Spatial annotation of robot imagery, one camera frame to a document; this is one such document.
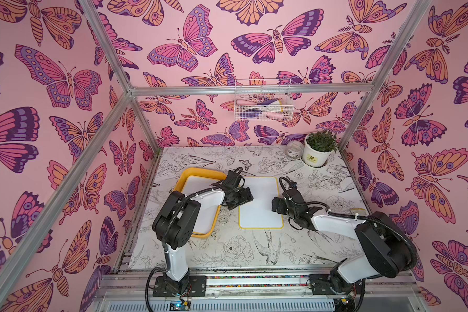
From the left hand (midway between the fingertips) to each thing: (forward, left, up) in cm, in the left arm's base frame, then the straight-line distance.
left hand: (249, 200), depth 95 cm
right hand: (-1, -14, +1) cm, 15 cm away
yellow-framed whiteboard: (-6, -4, -3) cm, 8 cm away
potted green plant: (+24, -36, +13) cm, 45 cm away
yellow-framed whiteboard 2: (+11, +30, 0) cm, 32 cm away
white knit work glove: (-4, -53, -3) cm, 54 cm away
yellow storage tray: (+12, +30, 0) cm, 32 cm away
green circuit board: (-42, +28, -5) cm, 51 cm away
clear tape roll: (+34, -28, +1) cm, 44 cm away
